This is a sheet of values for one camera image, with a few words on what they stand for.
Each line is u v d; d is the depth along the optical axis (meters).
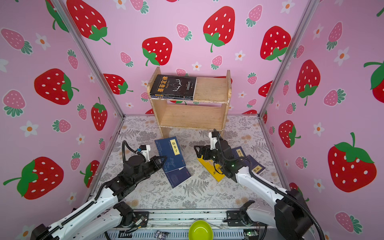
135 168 0.58
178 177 0.88
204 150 0.70
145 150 0.70
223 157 0.60
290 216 0.40
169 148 0.82
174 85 0.71
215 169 0.71
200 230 0.71
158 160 0.74
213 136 0.71
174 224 0.73
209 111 0.95
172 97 0.69
